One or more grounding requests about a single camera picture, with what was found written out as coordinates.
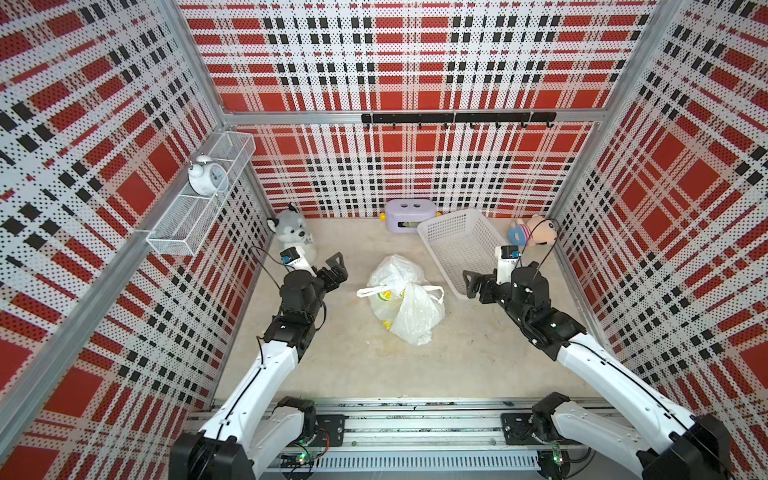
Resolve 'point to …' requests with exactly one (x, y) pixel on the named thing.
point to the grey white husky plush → (291, 231)
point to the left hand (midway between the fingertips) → (336, 260)
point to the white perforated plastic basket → (460, 243)
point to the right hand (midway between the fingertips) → (482, 272)
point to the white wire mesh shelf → (186, 226)
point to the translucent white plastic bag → (405, 303)
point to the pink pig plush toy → (535, 232)
